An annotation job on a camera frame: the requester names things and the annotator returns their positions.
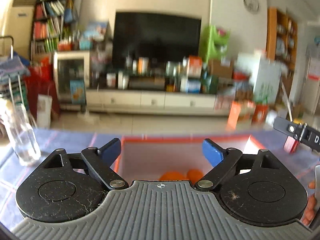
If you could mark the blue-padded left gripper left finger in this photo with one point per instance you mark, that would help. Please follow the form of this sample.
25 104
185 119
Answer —
99 162

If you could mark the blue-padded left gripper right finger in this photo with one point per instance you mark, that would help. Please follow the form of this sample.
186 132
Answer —
223 162

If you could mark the large orange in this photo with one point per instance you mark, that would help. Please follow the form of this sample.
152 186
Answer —
194 175
173 176

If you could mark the person's hand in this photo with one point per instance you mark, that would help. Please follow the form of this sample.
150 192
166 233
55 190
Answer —
309 212

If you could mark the red yellow-lid can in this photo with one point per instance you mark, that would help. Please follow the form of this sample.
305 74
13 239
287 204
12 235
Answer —
291 145

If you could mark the orange cardboard box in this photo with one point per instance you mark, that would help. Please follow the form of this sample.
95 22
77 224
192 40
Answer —
146 157

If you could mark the orange paper bag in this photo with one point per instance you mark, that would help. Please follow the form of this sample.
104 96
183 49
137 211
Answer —
234 115

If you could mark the white low tv cabinet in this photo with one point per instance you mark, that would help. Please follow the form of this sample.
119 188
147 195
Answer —
156 103

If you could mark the clear glass mason jar mug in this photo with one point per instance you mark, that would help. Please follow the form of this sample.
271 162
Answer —
20 132

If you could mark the white mini fridge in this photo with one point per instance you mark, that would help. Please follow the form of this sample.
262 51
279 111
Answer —
264 76

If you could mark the white cylindrical humidifier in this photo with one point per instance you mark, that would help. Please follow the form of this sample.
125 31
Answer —
44 106

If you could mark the brown cardboard box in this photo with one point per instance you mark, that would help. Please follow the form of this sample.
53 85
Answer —
222 68

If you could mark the white glass-door small cabinet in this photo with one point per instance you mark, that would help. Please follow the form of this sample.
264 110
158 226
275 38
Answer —
71 76

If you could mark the wooden bookshelf right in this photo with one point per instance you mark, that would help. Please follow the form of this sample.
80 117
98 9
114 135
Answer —
282 38

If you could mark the green plastic stacking bins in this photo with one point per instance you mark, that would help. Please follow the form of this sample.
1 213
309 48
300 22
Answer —
213 43

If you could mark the black flat screen television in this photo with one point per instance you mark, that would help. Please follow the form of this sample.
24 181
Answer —
160 37

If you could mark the bookshelf with colourful books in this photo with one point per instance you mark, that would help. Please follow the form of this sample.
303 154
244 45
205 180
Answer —
52 26

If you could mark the round wall clock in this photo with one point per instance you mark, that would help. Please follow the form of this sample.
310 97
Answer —
252 6

